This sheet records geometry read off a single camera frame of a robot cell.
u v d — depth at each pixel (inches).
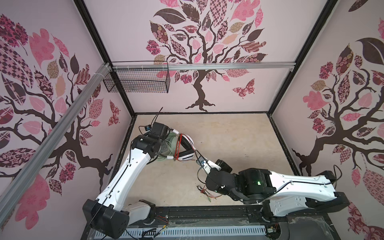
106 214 14.4
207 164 18.9
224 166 20.7
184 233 27.4
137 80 48.0
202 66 36.3
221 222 28.5
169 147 36.3
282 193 15.0
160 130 22.1
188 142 29.9
